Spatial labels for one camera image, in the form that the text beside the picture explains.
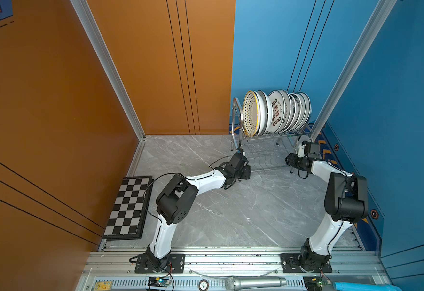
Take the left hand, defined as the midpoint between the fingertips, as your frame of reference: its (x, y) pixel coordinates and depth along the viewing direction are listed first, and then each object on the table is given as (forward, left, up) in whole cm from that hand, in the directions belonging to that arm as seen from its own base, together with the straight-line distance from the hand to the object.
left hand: (249, 168), depth 94 cm
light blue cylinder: (-49, -31, -6) cm, 58 cm away
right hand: (+8, -25, -2) cm, 26 cm away
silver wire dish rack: (+18, -16, -8) cm, 25 cm away
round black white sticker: (-49, +21, -9) cm, 54 cm away
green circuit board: (-48, +39, -9) cm, 63 cm away
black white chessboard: (-25, +58, -5) cm, 64 cm away
